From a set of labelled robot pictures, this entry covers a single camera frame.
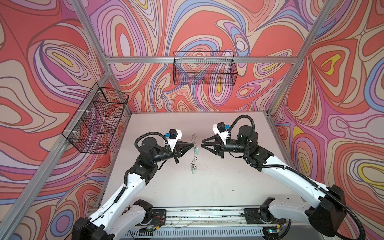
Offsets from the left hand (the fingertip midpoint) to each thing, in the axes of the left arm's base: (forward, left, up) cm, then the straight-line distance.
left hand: (193, 145), depth 66 cm
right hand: (0, -5, -1) cm, 5 cm away
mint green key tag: (-1, -2, -3) cm, 3 cm away
